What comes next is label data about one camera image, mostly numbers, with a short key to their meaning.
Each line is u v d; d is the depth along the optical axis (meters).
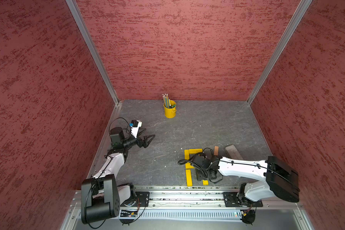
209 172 0.59
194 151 0.91
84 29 0.79
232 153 0.89
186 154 0.90
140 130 0.75
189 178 0.80
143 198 0.74
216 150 0.92
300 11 0.73
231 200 0.74
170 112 1.05
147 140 0.74
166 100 1.03
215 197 0.76
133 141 0.74
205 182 0.79
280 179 0.42
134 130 0.72
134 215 0.71
